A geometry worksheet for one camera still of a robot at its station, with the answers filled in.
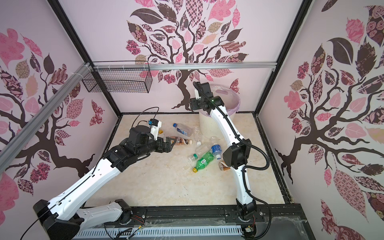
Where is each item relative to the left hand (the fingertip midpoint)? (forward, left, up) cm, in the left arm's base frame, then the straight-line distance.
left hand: (168, 142), depth 72 cm
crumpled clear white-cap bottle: (+22, -16, -27) cm, 38 cm away
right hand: (+29, -14, +4) cm, 32 cm away
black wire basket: (+46, +35, +8) cm, 58 cm away
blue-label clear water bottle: (+10, -27, -21) cm, 35 cm away
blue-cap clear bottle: (+27, -5, -23) cm, 35 cm away
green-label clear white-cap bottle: (+4, -14, -23) cm, 27 cm away
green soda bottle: (0, -19, -20) cm, 28 cm away
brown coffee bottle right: (-4, -30, -21) cm, 36 cm away
